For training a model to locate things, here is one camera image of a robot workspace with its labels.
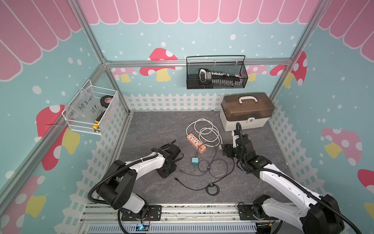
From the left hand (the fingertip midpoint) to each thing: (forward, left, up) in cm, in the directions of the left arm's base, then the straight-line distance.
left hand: (170, 174), depth 87 cm
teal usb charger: (+8, -15, +1) cm, 17 cm away
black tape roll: (+28, +36, +33) cm, 56 cm away
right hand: (+13, -33, +15) cm, 38 cm away
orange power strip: (+21, -16, +2) cm, 26 cm away
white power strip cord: (+31, -25, 0) cm, 39 cm away
